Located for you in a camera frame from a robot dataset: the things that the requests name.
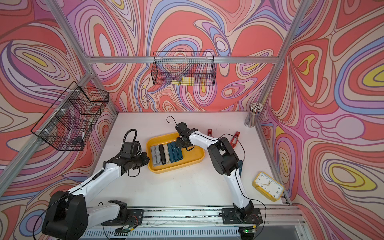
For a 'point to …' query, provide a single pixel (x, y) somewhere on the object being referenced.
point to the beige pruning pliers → (166, 149)
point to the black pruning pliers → (162, 152)
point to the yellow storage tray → (189, 157)
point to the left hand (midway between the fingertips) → (151, 158)
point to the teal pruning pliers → (170, 150)
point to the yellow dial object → (269, 187)
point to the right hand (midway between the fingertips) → (182, 147)
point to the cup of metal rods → (251, 120)
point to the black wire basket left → (66, 124)
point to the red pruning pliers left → (210, 132)
